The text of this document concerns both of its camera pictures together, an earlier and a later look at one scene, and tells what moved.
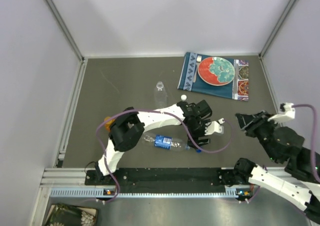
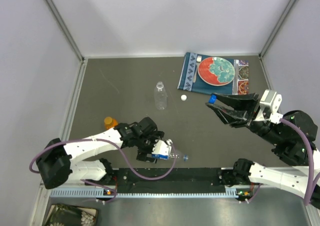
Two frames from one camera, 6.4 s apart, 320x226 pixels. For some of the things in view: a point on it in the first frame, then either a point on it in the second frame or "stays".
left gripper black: (195, 137) to (153, 136)
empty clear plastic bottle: (160, 96) stays
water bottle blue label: (166, 142) to (160, 156)
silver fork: (199, 58) stays
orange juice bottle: (108, 123) stays
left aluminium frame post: (62, 23) stays
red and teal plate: (216, 71) stays
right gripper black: (244, 120) to (236, 118)
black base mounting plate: (136, 180) stays
